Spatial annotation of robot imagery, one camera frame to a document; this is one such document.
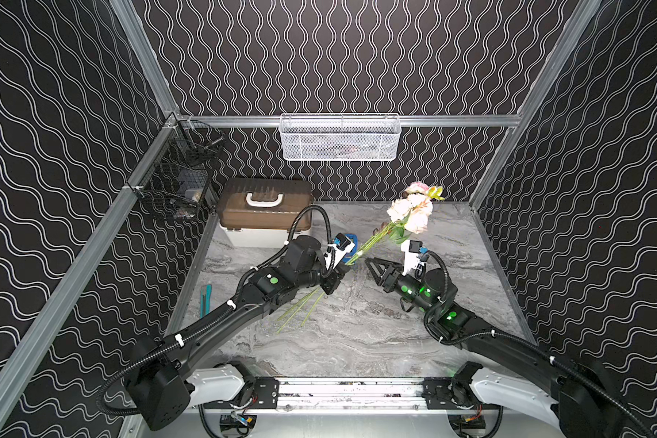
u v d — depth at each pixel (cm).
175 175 92
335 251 62
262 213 90
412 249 67
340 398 75
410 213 67
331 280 65
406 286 65
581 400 40
